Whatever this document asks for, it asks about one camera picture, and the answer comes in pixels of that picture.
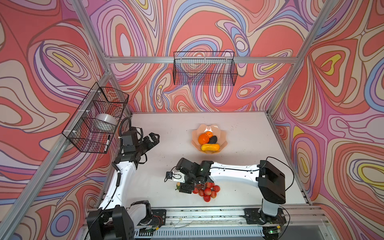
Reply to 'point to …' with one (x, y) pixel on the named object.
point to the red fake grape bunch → (207, 190)
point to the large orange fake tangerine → (203, 139)
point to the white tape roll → (105, 122)
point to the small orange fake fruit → (209, 133)
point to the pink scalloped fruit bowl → (222, 140)
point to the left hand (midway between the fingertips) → (155, 138)
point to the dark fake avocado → (213, 139)
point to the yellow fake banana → (210, 147)
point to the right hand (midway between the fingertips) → (184, 183)
